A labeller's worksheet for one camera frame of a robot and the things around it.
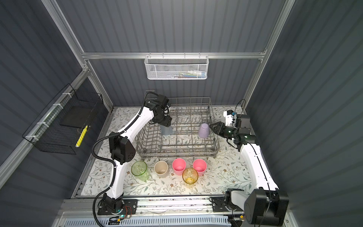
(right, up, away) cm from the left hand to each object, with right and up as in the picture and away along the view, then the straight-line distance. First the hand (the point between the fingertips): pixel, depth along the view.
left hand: (167, 123), depth 91 cm
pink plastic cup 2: (+21, -26, -6) cm, 34 cm away
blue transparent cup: (-2, -5, +5) cm, 8 cm away
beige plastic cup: (-3, -27, -8) cm, 28 cm away
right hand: (+28, -2, -14) cm, 31 cm away
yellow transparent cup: (+14, -31, -10) cm, 36 cm away
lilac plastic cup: (+24, -5, -2) cm, 24 cm away
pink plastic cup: (+8, -25, -7) cm, 27 cm away
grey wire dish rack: (+15, -9, +11) cm, 20 cm away
